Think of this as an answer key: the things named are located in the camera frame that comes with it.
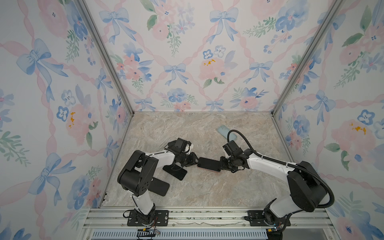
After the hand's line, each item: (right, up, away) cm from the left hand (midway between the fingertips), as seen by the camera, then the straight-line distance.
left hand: (199, 161), depth 91 cm
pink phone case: (+5, -5, -1) cm, 7 cm away
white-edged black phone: (-13, -3, -11) cm, 17 cm away
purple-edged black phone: (+6, -2, +4) cm, 8 cm away
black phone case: (-24, -14, -4) cm, 28 cm away
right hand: (+12, -2, -2) cm, 12 cm away
